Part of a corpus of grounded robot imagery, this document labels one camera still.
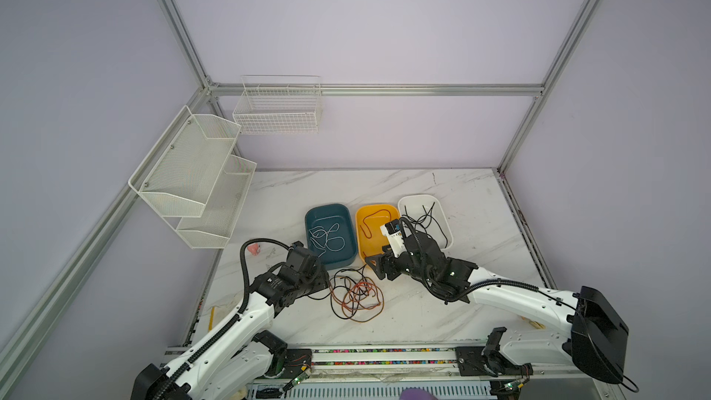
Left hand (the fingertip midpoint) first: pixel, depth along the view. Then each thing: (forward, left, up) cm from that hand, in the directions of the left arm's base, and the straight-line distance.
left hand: (319, 280), depth 80 cm
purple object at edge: (-27, -27, -9) cm, 39 cm away
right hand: (+4, -16, +9) cm, 18 cm away
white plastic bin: (+30, -37, -6) cm, 48 cm away
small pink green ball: (+13, +24, -4) cm, 28 cm away
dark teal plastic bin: (+22, -1, -8) cm, 23 cm away
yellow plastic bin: (+25, -15, -3) cm, 30 cm away
